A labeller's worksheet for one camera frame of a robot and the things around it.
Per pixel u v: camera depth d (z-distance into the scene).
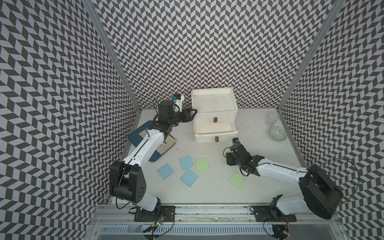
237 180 0.84
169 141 0.99
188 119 0.72
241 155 0.67
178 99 0.73
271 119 1.05
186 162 0.92
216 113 0.84
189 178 0.85
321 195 0.42
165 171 0.88
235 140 0.79
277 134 1.02
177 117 0.70
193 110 0.83
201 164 0.89
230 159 0.79
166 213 0.73
